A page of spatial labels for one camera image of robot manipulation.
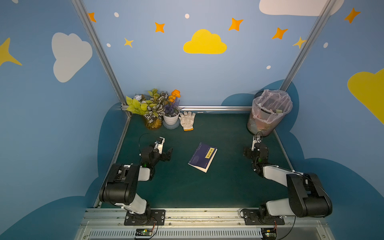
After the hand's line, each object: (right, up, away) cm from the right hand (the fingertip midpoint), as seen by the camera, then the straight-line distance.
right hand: (257, 145), depth 93 cm
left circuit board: (-65, -40, -22) cm, 79 cm away
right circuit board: (-4, -41, -21) cm, 46 cm away
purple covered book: (-35, -8, +2) cm, 36 cm away
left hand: (-59, +1, 0) cm, 59 cm away
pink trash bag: (+15, +26, +12) cm, 32 cm away
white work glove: (-46, +17, +24) cm, 55 cm away
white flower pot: (-58, +15, +19) cm, 63 cm away
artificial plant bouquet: (-63, +25, -3) cm, 68 cm away
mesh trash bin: (+2, +12, +8) cm, 15 cm away
